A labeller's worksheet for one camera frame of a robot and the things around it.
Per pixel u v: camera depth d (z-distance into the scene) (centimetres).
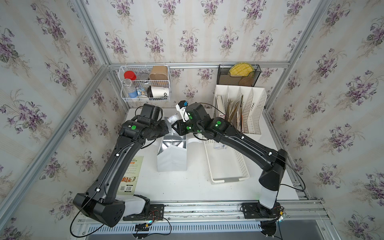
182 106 62
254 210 73
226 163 91
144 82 93
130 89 90
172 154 74
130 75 92
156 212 73
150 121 51
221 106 88
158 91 93
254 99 101
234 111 92
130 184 82
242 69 94
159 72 87
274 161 44
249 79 96
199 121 53
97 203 36
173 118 67
